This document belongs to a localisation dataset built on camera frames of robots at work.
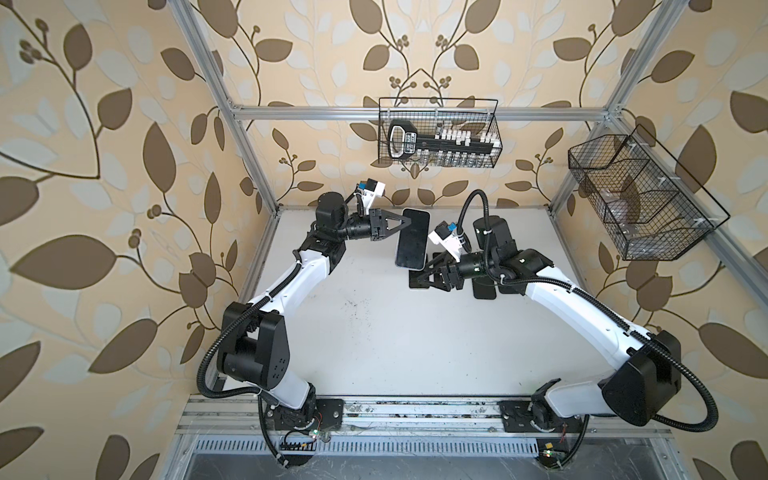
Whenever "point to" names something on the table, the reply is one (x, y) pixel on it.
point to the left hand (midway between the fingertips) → (411, 223)
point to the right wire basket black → (651, 207)
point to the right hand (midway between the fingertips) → (424, 275)
